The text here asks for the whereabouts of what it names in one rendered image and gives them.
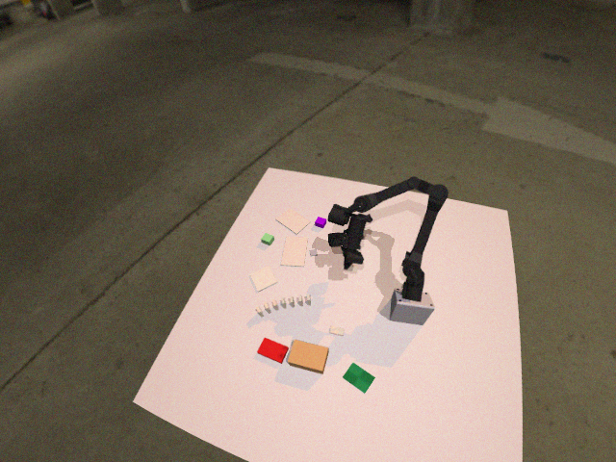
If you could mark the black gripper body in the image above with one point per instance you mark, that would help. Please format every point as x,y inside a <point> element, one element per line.
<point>352,255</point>

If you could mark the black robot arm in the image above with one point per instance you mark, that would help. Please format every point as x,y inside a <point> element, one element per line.
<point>437,195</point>

